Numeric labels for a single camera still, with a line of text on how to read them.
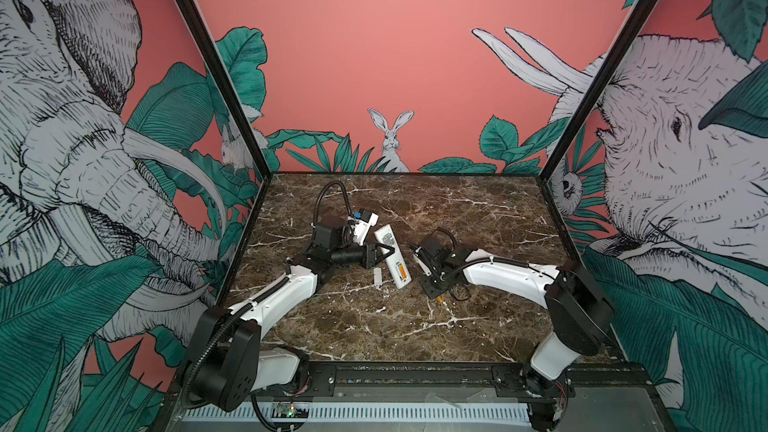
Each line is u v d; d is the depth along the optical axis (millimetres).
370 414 701
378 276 929
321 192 1154
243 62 901
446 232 1047
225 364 406
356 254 719
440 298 880
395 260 796
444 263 647
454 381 759
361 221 736
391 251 785
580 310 451
